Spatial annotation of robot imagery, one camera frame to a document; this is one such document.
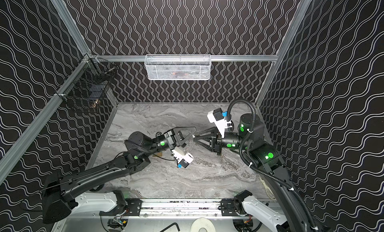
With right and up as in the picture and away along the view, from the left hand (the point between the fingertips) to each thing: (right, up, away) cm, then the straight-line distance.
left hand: (190, 120), depth 49 cm
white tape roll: (+6, -49, +22) cm, 54 cm away
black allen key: (-9, -50, +21) cm, 55 cm away
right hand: (+2, -6, +6) cm, 9 cm away
